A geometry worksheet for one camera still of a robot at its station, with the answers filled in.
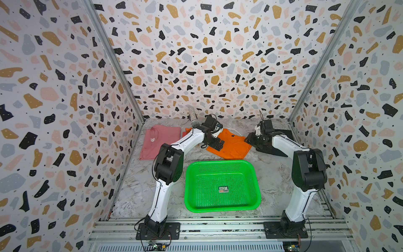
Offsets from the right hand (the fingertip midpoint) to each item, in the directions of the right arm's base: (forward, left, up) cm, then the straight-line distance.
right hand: (246, 140), depth 99 cm
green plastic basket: (-26, +16, -8) cm, 32 cm away
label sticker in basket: (-28, +14, -9) cm, 33 cm away
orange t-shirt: (0, +6, -7) cm, 9 cm away
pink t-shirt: (+5, +61, -5) cm, 61 cm away
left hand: (-2, +18, 0) cm, 18 cm away
